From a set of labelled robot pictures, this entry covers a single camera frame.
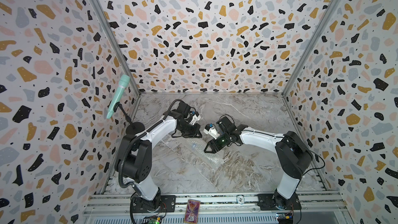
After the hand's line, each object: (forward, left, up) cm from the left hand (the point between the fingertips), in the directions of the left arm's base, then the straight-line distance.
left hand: (205, 135), depth 85 cm
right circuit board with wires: (-37, -35, -13) cm, 53 cm away
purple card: (-34, +6, -9) cm, 36 cm away
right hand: (-6, -2, -5) cm, 8 cm away
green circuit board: (-37, +23, -12) cm, 45 cm away
